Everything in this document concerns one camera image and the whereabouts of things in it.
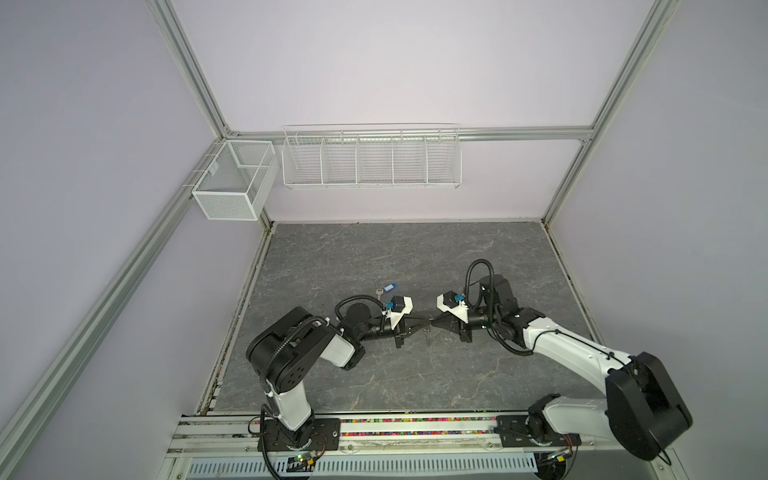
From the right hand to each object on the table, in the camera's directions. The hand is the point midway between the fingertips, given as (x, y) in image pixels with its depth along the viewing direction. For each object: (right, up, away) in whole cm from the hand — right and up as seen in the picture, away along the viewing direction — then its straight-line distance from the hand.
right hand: (435, 321), depth 81 cm
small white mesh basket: (-63, +43, +18) cm, 78 cm away
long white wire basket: (-19, +51, +18) cm, 57 cm away
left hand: (-2, 0, -3) cm, 3 cm away
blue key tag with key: (-13, +6, +21) cm, 26 cm away
